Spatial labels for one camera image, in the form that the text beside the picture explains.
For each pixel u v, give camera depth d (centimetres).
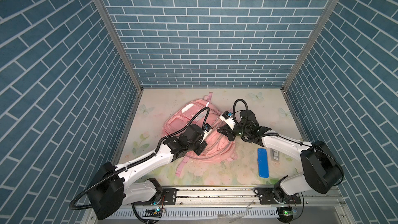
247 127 68
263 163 84
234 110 72
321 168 44
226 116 74
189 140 61
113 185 39
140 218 69
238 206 72
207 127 71
